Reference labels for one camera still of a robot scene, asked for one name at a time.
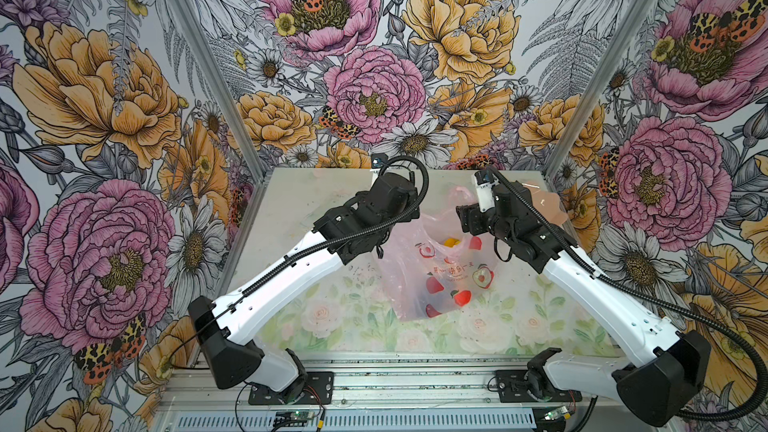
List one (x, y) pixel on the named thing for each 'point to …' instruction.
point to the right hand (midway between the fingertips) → (471, 214)
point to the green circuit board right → (555, 413)
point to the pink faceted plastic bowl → (549, 204)
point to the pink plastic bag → (434, 264)
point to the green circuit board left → (294, 415)
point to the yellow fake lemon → (451, 242)
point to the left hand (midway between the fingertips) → (393, 202)
